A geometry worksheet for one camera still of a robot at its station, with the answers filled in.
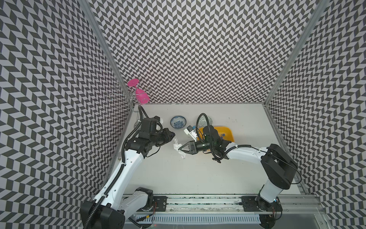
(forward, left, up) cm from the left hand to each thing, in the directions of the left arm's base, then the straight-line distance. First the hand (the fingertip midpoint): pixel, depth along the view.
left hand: (174, 136), depth 75 cm
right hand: (-8, -3, -4) cm, 9 cm away
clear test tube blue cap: (+13, -31, -20) cm, 39 cm away
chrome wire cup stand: (+21, +26, +10) cm, 35 cm away
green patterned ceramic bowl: (+24, -18, -19) cm, 35 cm away
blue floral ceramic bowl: (+24, 0, -19) cm, 30 cm away
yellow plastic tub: (+14, -33, -20) cm, 41 cm away
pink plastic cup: (+30, +24, -1) cm, 39 cm away
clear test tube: (-3, -1, -2) cm, 4 cm away
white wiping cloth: (-6, -1, -2) cm, 6 cm away
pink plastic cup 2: (+33, +27, +11) cm, 44 cm away
